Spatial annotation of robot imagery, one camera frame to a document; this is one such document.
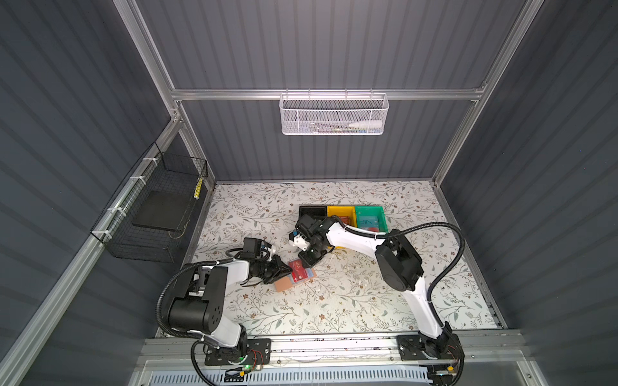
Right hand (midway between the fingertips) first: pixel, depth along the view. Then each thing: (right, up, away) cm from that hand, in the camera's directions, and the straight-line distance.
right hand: (306, 264), depth 91 cm
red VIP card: (-3, -2, -1) cm, 4 cm away
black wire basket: (-49, +34, -12) cm, 61 cm away
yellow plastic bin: (+18, +18, +14) cm, 29 cm away
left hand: (-5, -3, -2) cm, 6 cm away
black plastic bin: (+4, +19, +15) cm, 25 cm away
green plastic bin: (+29, +17, +14) cm, 36 cm away
